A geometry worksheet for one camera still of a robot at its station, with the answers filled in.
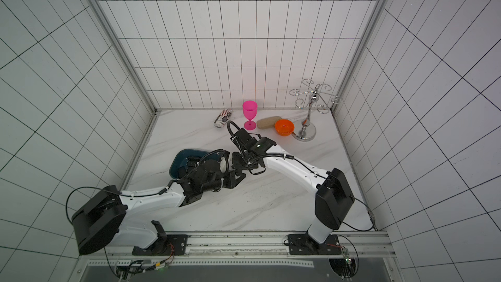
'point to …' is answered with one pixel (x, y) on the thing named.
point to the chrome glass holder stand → (304, 130)
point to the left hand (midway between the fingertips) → (242, 178)
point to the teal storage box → (187, 159)
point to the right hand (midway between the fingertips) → (235, 160)
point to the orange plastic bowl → (284, 127)
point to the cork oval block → (267, 123)
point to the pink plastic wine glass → (250, 108)
